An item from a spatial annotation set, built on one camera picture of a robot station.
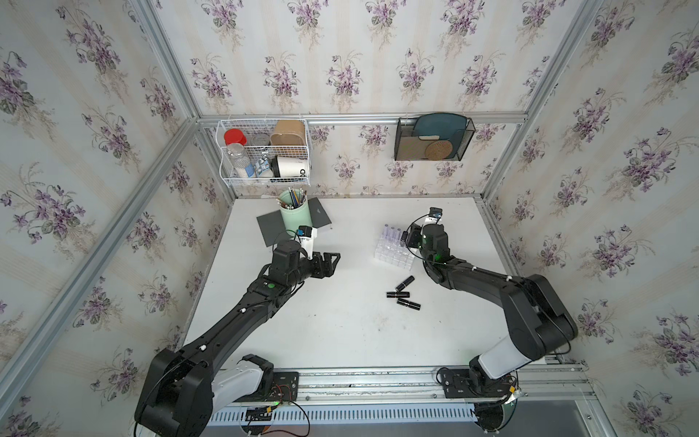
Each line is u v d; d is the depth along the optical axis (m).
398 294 0.90
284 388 0.72
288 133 0.89
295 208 0.91
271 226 1.06
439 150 0.98
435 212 0.78
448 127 0.95
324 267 0.72
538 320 0.45
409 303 0.88
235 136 0.93
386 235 1.00
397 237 0.98
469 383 0.73
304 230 0.71
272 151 0.93
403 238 0.97
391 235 0.99
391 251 1.01
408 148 0.98
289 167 0.93
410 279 0.93
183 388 0.39
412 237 0.82
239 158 0.86
